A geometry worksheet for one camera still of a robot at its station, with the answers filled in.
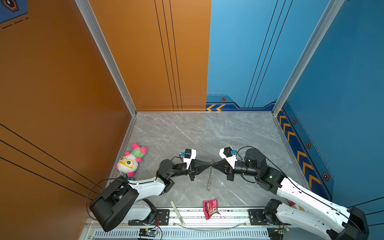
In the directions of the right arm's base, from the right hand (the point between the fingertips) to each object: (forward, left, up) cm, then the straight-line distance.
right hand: (214, 165), depth 68 cm
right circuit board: (-23, -30, -24) cm, 45 cm away
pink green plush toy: (+8, +48, -14) cm, 50 cm away
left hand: (0, +2, +1) cm, 2 cm away
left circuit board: (-24, +31, -23) cm, 46 cm away
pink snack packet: (-13, +1, -21) cm, 25 cm away
